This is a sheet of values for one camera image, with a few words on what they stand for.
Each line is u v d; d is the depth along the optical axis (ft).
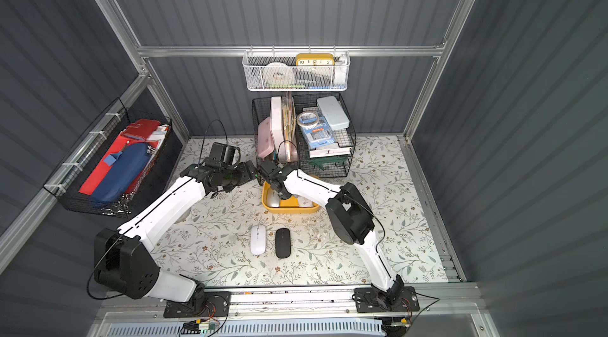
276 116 2.99
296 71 2.91
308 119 3.17
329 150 3.05
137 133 2.56
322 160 3.07
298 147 3.36
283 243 2.77
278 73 2.73
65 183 1.99
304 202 3.07
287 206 3.11
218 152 2.12
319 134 2.98
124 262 1.35
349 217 1.78
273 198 3.20
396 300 2.14
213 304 2.42
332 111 3.26
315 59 2.86
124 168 2.31
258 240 2.82
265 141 3.32
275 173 2.32
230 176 2.34
